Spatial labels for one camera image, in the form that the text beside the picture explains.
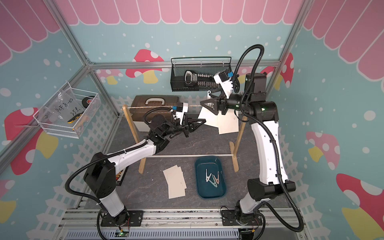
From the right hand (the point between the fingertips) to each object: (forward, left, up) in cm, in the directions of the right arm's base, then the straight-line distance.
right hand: (205, 99), depth 60 cm
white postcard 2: (-8, +20, -49) cm, 53 cm away
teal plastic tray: (-17, -3, -47) cm, 50 cm away
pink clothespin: (-15, -8, -47) cm, 50 cm away
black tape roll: (+16, +63, -13) cm, 67 cm away
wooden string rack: (+2, -19, -45) cm, 49 cm away
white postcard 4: (-1, -11, -14) cm, 18 cm away
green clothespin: (-15, -5, -47) cm, 50 cm away
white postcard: (-22, +18, -48) cm, 56 cm away
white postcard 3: (-16, +14, -48) cm, 53 cm away
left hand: (-3, 0, -10) cm, 11 cm away
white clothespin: (-14, -2, -47) cm, 49 cm away
